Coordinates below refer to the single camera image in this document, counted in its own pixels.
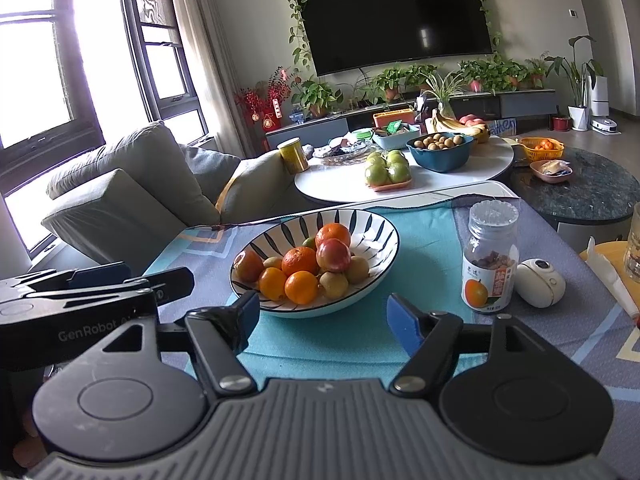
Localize red orange tomato fruit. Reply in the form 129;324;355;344
233;249;265;283

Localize small orange front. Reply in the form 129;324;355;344
284;271;319;306

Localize brown kiwi top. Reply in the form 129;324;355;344
345;256;370;285

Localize green olive fruit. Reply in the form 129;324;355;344
303;237;317;250

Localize red plum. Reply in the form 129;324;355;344
316;238;352;273

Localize large orange mandarin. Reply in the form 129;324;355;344
314;222;350;248

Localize lone brown kiwi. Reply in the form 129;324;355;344
319;272;349;300

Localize left hand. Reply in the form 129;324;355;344
12;410;48;469

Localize grey sofa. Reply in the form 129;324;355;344
41;122;241;273

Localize clear jar orange label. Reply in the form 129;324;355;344
461;200;520;314

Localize white oval gadget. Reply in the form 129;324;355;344
514;259;566;309

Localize striped white ceramic bowl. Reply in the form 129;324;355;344
229;208;400;318

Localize blue patterned tablecloth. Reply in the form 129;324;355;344
144;194;640;406

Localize white cushion yellow trim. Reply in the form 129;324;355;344
216;150;308;224

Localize green apples on tray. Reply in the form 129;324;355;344
364;150;412;192

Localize white round coffee table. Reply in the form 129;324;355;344
294;136;514;204

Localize yellow tin can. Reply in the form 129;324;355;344
278;138;308;174

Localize blue bowl of nuts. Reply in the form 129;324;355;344
406;133;475;174

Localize grey tv cabinet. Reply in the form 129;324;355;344
264;88;558;150

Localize light blue snack tray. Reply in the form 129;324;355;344
372;125;421;151

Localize pink snack dish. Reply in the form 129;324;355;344
529;159;573;184

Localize red flower decoration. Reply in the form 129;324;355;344
234;66;292;133

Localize glass mug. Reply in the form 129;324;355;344
623;203;640;283

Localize orange basket of mandarins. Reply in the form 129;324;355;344
518;136;565;162

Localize banana bunch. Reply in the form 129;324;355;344
432;110;490;144

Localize dark marble round table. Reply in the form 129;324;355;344
508;148;639;226

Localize dark framed window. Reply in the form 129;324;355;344
1;0;208;258

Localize tall plant white pot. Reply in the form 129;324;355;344
544;35;604;131

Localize black wall television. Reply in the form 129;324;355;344
291;0;492;76

